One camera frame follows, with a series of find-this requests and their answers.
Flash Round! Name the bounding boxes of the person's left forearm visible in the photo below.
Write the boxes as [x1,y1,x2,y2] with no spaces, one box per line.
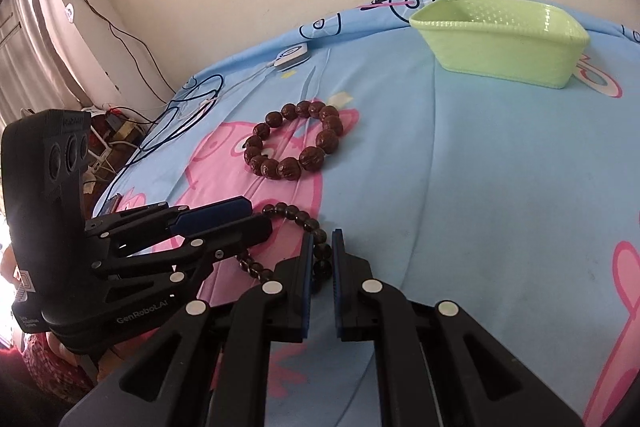
[20,332,101,403]

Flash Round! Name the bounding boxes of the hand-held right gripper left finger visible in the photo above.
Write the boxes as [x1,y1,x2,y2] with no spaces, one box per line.
[60,227,316,427]

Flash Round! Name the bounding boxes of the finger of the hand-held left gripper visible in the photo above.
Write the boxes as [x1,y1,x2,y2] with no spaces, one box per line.
[85,197,253,241]
[91,217,274,287]

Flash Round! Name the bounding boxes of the thin dark wall cable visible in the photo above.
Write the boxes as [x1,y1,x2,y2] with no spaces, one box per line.
[47,0,173,105]

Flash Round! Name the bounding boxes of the green plastic basket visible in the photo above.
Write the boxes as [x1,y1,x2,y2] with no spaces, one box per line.
[409,0,591,90]

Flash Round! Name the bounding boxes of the small white blue device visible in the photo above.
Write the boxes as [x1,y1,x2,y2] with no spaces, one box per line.
[272,44,310,70]

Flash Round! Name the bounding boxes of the dark round bead bracelet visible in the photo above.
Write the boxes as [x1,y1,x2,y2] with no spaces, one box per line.
[235,202,333,295]

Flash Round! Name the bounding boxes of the black cable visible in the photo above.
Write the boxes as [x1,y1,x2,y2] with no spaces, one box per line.
[125,74,226,168]

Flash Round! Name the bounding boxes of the power strip with plugs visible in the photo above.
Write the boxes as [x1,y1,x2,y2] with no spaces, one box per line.
[87,104,151,178]

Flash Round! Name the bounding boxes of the brown walnut bead bracelet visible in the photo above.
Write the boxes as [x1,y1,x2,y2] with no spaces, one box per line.
[242,101,346,182]

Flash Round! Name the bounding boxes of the beige curtain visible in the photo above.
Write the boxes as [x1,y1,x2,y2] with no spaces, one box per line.
[0,0,93,128]

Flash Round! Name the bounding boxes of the white cable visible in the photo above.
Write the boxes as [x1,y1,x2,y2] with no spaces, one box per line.
[180,59,278,118]

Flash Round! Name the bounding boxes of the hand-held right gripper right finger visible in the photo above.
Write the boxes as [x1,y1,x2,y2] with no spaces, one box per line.
[331,228,586,427]

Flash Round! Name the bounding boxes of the person's left hand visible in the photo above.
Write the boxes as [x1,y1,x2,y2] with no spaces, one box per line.
[0,244,20,298]

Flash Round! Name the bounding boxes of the small dark rectangular device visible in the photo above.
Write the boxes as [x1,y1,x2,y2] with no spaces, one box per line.
[97,193,123,215]

